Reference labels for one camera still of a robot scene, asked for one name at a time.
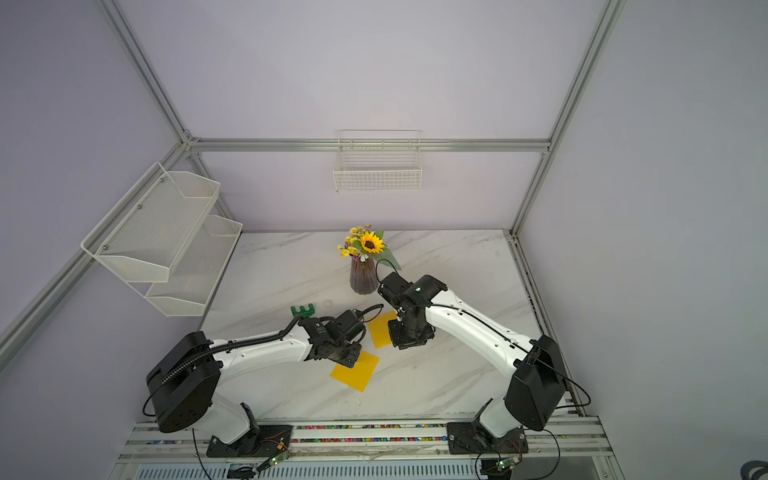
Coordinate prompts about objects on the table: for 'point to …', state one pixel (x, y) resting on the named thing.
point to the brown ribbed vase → (363, 275)
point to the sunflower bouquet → (363, 243)
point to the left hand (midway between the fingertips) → (349, 356)
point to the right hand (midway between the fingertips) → (408, 347)
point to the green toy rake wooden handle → (302, 311)
